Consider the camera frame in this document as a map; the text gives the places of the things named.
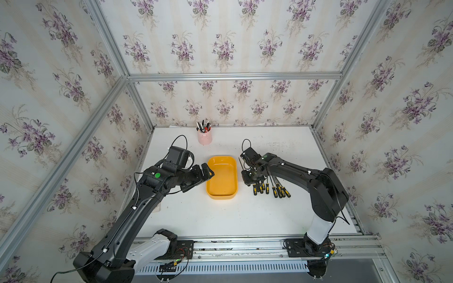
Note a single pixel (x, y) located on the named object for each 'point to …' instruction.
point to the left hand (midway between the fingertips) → (209, 179)
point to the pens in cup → (203, 128)
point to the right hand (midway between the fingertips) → (247, 181)
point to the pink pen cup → (204, 138)
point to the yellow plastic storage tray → (223, 185)
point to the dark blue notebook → (157, 209)
